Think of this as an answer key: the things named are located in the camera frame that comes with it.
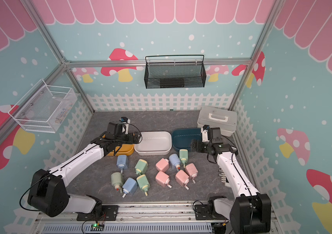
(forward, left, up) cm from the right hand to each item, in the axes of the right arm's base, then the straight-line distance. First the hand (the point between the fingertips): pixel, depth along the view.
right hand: (198, 144), depth 84 cm
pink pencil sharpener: (-8, +21, -8) cm, 24 cm away
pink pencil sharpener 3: (-17, +21, -8) cm, 28 cm away
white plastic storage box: (+8, +27, -10) cm, 29 cm away
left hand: (+5, +37, +2) cm, 38 cm away
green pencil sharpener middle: (-10, +33, -7) cm, 35 cm away
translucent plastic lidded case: (+21, -22, -2) cm, 31 cm away
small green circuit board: (-38, +54, -16) cm, 67 cm away
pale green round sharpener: (-17, +45, -7) cm, 49 cm away
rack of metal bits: (-12, -15, -14) cm, 24 cm away
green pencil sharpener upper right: (-4, +8, -7) cm, 11 cm away
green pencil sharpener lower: (-20, +31, -7) cm, 37 cm away
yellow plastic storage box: (+1, +44, -6) cm, 44 cm away
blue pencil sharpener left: (-7, +44, -7) cm, 45 cm away
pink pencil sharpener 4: (-16, +10, -8) cm, 21 cm away
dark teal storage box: (+14, +8, -13) cm, 21 cm away
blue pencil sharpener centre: (-7, +14, -7) cm, 17 cm away
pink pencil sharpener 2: (-12, +5, -7) cm, 15 cm away
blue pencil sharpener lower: (-21, +37, -7) cm, 43 cm away
